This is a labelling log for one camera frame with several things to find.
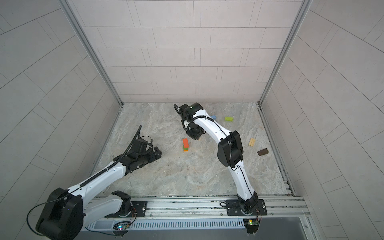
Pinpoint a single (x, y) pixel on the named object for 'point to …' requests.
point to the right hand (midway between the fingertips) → (197, 137)
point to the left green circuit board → (121, 229)
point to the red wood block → (186, 143)
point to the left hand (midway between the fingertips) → (161, 153)
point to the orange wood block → (186, 150)
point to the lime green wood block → (228, 118)
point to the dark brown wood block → (263, 151)
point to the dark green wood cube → (185, 148)
